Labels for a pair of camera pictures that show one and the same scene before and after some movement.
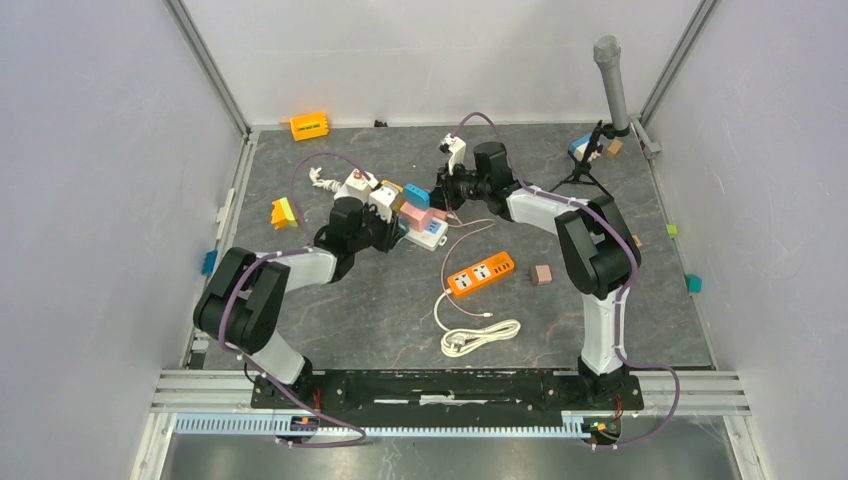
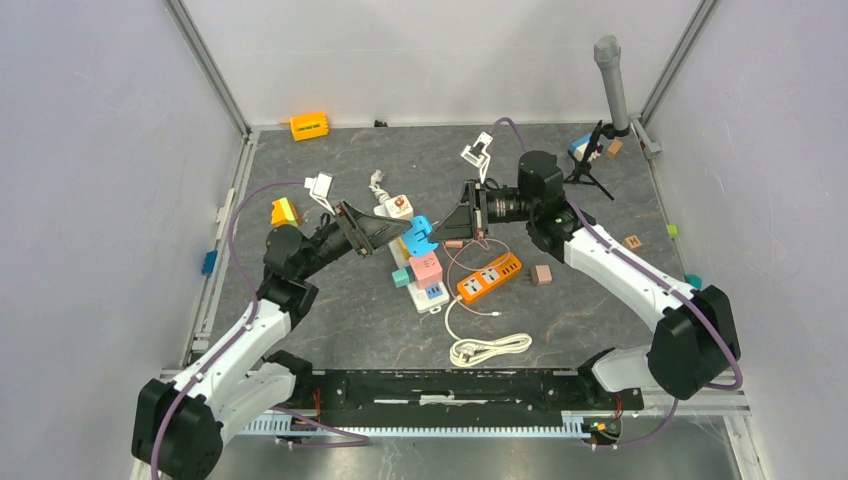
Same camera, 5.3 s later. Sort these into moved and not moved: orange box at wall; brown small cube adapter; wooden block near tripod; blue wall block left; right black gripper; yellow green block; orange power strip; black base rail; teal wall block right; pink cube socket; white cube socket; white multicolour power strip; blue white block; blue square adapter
Moved: white multicolour power strip; blue square adapter; orange power strip; pink cube socket; white cube socket; right black gripper
Not moved: blue wall block left; teal wall block right; brown small cube adapter; black base rail; orange box at wall; yellow green block; wooden block near tripod; blue white block
